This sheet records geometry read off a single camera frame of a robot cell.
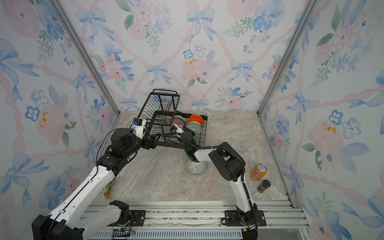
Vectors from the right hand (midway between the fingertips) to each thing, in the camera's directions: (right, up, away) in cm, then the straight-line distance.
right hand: (185, 125), depth 96 cm
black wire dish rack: (-19, +9, +14) cm, 25 cm away
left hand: (-15, -3, -21) cm, 26 cm away
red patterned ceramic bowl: (-4, +3, +4) cm, 7 cm away
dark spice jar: (+41, -30, -21) cm, 55 cm away
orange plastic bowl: (+8, +5, +10) cm, 14 cm away
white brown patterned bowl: (-5, +5, +5) cm, 8 cm away
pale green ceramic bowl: (+6, -1, +6) cm, 8 cm away
